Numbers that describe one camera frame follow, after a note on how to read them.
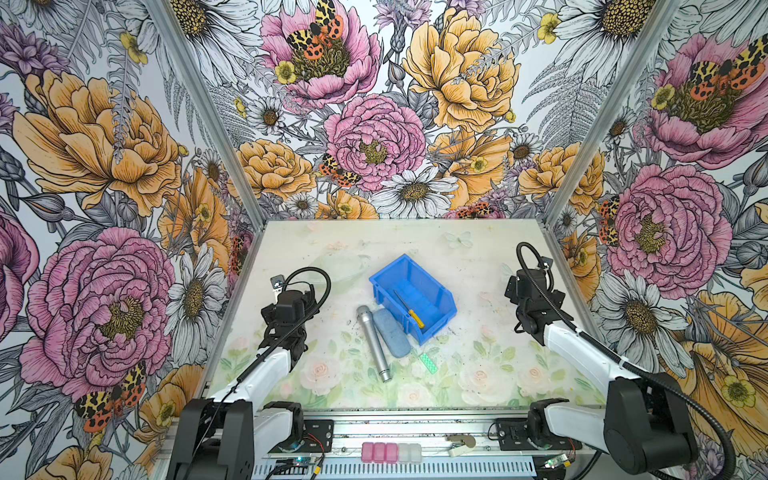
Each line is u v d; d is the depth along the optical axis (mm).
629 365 457
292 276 748
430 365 849
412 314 941
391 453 716
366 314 919
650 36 749
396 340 879
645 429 411
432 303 972
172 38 745
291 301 673
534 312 666
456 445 718
